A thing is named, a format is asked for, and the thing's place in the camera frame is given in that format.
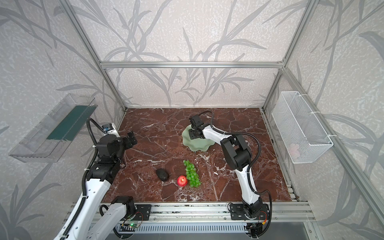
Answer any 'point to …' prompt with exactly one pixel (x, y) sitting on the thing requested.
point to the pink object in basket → (294, 152)
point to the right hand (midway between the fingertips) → (193, 129)
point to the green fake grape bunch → (192, 176)
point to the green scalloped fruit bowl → (201, 144)
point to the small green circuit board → (133, 225)
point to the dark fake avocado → (162, 174)
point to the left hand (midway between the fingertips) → (127, 128)
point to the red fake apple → (182, 180)
